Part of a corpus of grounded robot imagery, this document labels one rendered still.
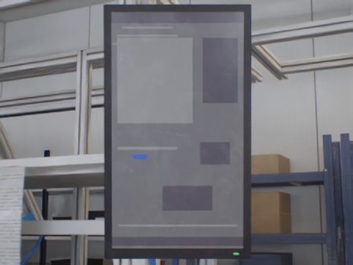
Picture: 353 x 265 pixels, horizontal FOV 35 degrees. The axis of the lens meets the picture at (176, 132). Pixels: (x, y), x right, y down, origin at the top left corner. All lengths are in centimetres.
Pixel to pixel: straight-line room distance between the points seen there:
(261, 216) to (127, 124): 326
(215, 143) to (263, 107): 380
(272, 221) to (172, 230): 318
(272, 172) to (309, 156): 52
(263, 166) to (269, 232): 50
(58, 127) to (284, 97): 238
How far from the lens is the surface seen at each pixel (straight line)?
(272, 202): 429
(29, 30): 644
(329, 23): 199
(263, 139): 485
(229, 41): 112
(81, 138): 217
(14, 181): 159
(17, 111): 306
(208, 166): 111
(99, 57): 221
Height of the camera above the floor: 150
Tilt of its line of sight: 10 degrees up
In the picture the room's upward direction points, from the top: straight up
